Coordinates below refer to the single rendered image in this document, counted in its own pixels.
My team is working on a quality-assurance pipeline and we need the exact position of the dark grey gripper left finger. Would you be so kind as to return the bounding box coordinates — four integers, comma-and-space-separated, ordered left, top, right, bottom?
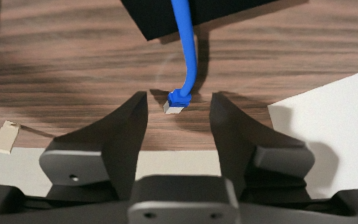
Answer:
38, 91, 149, 207

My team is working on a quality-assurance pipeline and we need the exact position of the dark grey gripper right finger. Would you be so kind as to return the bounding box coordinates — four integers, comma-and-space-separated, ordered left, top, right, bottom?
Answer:
209, 92, 316, 209

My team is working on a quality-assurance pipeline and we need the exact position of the blue ethernet cable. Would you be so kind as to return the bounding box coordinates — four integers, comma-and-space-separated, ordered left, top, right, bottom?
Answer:
172, 0, 197, 97

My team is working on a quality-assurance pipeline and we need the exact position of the blue ethernet plug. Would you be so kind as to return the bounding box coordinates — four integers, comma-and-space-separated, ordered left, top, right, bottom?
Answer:
163, 89, 191, 114

